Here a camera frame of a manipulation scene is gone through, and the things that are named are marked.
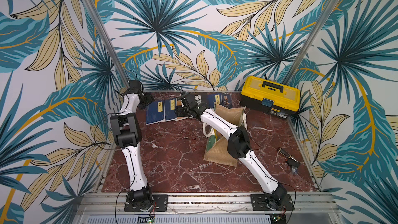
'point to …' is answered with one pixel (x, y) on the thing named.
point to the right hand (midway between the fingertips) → (178, 109)
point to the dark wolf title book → (199, 97)
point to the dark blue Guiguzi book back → (226, 100)
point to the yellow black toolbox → (273, 97)
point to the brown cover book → (179, 118)
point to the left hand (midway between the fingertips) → (150, 101)
